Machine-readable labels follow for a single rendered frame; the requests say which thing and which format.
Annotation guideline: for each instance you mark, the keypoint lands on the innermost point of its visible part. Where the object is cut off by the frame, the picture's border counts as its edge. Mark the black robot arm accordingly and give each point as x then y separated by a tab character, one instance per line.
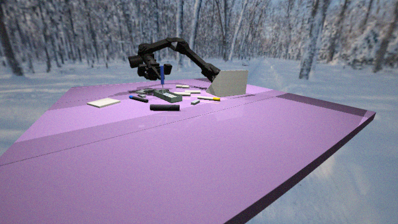
145	51

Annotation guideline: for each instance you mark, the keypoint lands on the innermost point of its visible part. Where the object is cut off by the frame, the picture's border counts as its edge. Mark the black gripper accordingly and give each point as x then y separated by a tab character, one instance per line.
153	68

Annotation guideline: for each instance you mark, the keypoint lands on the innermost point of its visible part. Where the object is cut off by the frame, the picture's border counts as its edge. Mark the grey keyboard with white letter keys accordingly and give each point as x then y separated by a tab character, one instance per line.
168	96

